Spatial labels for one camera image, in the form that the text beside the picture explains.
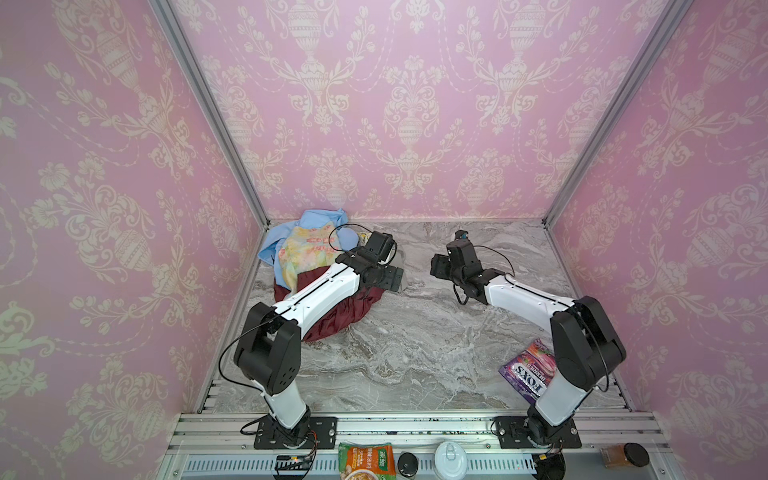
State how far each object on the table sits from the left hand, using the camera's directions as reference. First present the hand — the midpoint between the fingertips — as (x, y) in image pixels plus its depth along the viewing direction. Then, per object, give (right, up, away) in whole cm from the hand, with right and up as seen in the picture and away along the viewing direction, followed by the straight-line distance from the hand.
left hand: (387, 275), depth 89 cm
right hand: (+17, +4, +4) cm, 18 cm away
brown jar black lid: (+51, -36, -25) cm, 68 cm away
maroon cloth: (-14, -13, +1) cm, 19 cm away
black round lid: (+4, -37, -27) cm, 46 cm away
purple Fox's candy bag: (+39, -26, -8) cm, 48 cm away
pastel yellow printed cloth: (-28, +8, +11) cm, 31 cm away
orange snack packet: (-5, -41, -20) cm, 46 cm away
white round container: (+14, -39, -23) cm, 48 cm away
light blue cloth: (-14, +12, +16) cm, 24 cm away
